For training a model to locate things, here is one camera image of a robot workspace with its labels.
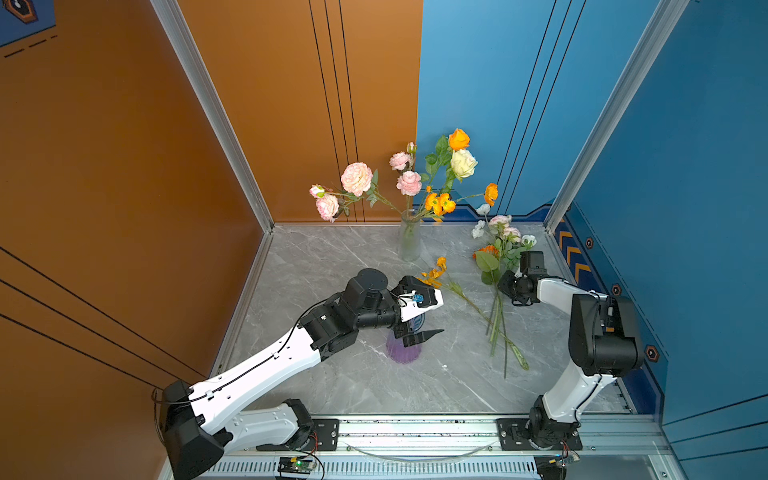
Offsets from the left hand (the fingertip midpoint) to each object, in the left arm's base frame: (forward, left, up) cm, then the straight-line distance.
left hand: (434, 302), depth 65 cm
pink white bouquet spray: (+36, -30, -26) cm, 54 cm away
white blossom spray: (+47, -23, -25) cm, 58 cm away
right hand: (+22, -26, -26) cm, 43 cm away
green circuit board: (-27, +32, -30) cm, 52 cm away
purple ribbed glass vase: (+1, +7, -32) cm, 33 cm away
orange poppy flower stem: (+26, -2, +6) cm, 26 cm away
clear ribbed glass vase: (+37, +4, -18) cm, 41 cm away
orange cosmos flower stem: (+25, -5, -27) cm, 37 cm away
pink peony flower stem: (+38, +5, +4) cm, 38 cm away
